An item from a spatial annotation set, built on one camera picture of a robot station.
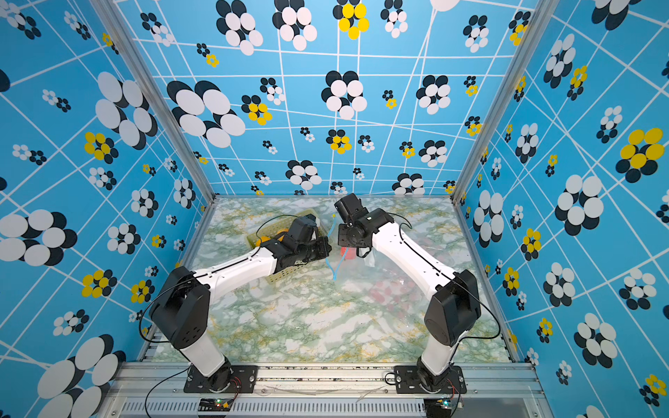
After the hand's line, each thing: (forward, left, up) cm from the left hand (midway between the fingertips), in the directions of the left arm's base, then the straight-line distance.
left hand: (338, 246), depth 87 cm
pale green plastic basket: (+13, +27, -9) cm, 31 cm away
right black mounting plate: (-38, -21, -4) cm, 44 cm away
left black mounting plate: (-38, +28, -8) cm, 48 cm away
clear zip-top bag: (-11, -13, -15) cm, 23 cm away
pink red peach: (-4, -4, +3) cm, 7 cm away
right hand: (+1, -4, +4) cm, 6 cm away
